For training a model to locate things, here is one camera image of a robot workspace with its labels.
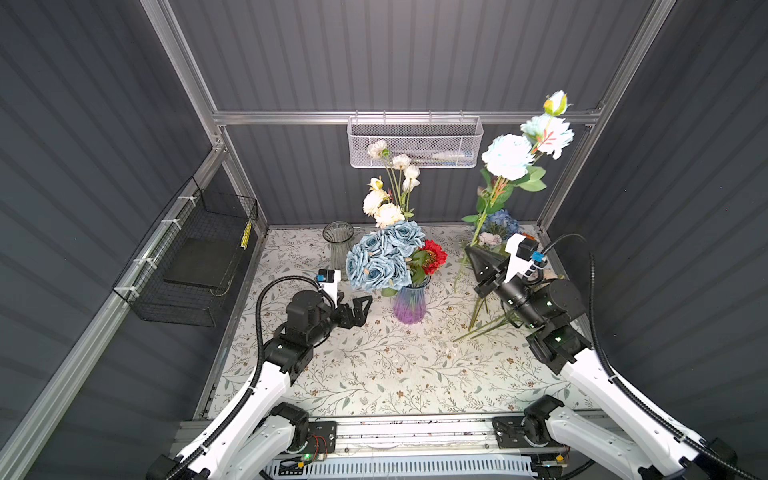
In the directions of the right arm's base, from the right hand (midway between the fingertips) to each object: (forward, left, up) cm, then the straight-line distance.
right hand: (472, 252), depth 62 cm
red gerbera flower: (+8, +6, -11) cm, 15 cm away
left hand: (+1, +26, -18) cm, 32 cm away
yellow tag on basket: (+17, +58, -11) cm, 62 cm away
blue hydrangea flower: (+38, -22, -29) cm, 53 cm away
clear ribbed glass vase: (+25, +34, -20) cm, 47 cm away
